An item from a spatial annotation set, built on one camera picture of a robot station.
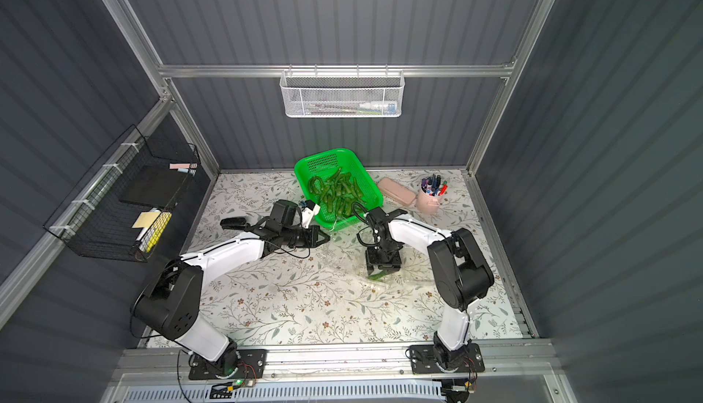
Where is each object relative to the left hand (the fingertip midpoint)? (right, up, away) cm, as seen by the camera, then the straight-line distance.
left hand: (328, 237), depth 86 cm
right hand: (+16, -11, +2) cm, 20 cm away
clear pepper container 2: (+29, -11, +6) cm, 32 cm away
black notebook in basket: (-49, +16, -8) cm, 53 cm away
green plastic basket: (-5, +27, +30) cm, 41 cm away
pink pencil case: (+25, +15, +25) cm, 38 cm away
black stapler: (-38, +3, +18) cm, 42 cm away
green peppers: (+2, +15, +22) cm, 27 cm away
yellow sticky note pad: (-47, +7, -15) cm, 49 cm away
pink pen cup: (+36, +14, +13) cm, 40 cm away
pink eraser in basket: (-46, +23, -1) cm, 51 cm away
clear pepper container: (+5, -11, +6) cm, 13 cm away
